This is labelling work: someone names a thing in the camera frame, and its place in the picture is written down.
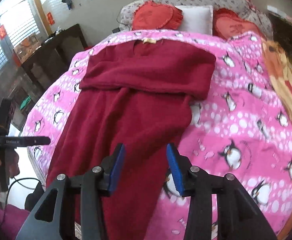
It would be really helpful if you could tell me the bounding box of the dark red knit sweater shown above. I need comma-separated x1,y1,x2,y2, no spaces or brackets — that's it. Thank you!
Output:
47,40,216,239

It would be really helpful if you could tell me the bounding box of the person's left hand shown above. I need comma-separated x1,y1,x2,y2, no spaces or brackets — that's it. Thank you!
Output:
0,149,20,181

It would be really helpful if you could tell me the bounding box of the dark wooden desk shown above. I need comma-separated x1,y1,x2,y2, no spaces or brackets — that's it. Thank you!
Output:
21,23,88,92

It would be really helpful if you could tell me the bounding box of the window with blinds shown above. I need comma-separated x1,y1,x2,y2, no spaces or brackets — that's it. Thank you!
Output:
0,0,47,71

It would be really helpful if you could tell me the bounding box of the dark carved wooden cabinet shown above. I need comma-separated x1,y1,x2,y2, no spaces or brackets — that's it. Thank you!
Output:
268,12,292,59

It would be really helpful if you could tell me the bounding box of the left red heart pillow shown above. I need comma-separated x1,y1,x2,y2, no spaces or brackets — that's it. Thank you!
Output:
132,1,183,30

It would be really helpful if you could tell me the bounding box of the red heart pillow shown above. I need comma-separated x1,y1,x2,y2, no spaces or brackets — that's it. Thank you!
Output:
213,8,266,40
132,1,183,30

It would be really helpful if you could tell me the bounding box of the right red heart pillow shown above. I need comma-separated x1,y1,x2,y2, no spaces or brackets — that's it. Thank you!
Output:
213,8,266,40

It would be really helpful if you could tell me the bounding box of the white square pillow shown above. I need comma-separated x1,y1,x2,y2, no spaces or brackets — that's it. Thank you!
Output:
176,5,213,35

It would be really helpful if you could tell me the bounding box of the floral grey headboard cushion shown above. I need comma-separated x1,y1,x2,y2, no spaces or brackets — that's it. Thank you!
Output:
117,0,273,39

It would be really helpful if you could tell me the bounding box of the red paper wall decoration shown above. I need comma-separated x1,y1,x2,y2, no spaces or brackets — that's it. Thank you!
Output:
47,12,55,25

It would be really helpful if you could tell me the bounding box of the black charger cable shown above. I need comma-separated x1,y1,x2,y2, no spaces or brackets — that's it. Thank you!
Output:
112,0,146,34

